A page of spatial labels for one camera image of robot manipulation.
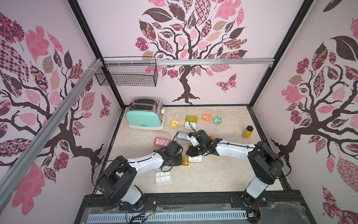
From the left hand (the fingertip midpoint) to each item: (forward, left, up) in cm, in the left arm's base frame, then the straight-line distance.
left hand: (181, 163), depth 87 cm
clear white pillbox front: (-8, +11, 0) cm, 14 cm away
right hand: (+6, -3, +5) cm, 8 cm away
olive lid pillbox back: (+36, -10, 0) cm, 38 cm away
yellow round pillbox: (+32, +5, +1) cm, 32 cm away
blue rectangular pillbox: (+21, -1, 0) cm, 21 cm away
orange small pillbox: (+18, -22, +2) cm, 28 cm away
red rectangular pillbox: (+19, +14, 0) cm, 24 cm away
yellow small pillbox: (+2, -3, +1) cm, 3 cm away
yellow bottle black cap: (+19, -47, +6) cm, 51 cm away
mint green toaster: (+29, +24, +16) cm, 41 cm away
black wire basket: (+53, +37, +34) cm, 73 cm away
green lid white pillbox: (+3, -10, 0) cm, 10 cm away
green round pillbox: (+36, -29, 0) cm, 46 cm away
